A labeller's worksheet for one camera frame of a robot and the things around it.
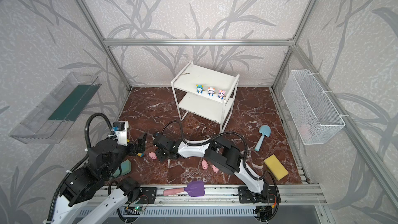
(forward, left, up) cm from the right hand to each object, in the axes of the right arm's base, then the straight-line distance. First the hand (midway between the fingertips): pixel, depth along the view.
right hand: (159, 147), depth 88 cm
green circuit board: (-29, +4, -1) cm, 29 cm away
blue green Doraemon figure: (+14, -25, +34) cm, 44 cm away
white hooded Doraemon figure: (+12, -30, +34) cm, 47 cm away
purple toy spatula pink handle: (-21, -22, -1) cm, 30 cm away
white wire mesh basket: (-2, -71, +33) cm, 79 cm away
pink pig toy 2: (-9, -26, 0) cm, 28 cm away
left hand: (-2, +1, +26) cm, 26 cm away
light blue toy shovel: (+11, -64, -2) cm, 65 cm away
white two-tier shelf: (+13, -28, +32) cm, 45 cm away
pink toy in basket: (+1, -75, +19) cm, 78 cm away
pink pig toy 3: (-12, -32, 0) cm, 34 cm away
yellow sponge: (-10, -65, -2) cm, 66 cm away
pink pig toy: (-5, +2, +1) cm, 6 cm away
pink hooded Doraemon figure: (+11, -35, +34) cm, 50 cm away
